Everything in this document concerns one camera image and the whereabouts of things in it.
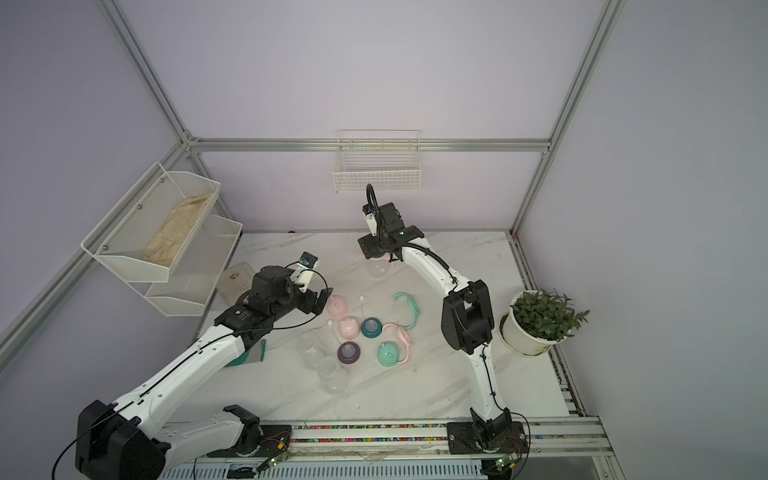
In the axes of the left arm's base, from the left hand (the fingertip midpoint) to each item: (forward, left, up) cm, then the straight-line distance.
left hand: (313, 285), depth 81 cm
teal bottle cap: (-13, -21, -15) cm, 29 cm away
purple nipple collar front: (-12, -9, -18) cm, 23 cm away
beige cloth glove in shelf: (+5, +37, +10) cm, 39 cm away
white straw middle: (+8, -11, -19) cm, 24 cm away
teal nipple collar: (-4, -15, -18) cm, 24 cm away
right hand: (+19, -17, -3) cm, 26 cm away
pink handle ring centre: (-8, -26, -16) cm, 31 cm away
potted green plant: (-9, -61, -4) cm, 61 cm away
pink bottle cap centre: (-4, -8, -17) cm, 19 cm away
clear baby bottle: (-16, -1, -8) cm, 18 cm away
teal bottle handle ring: (+4, -29, -17) cm, 34 cm away
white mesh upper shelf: (+9, +45, +10) cm, 47 cm away
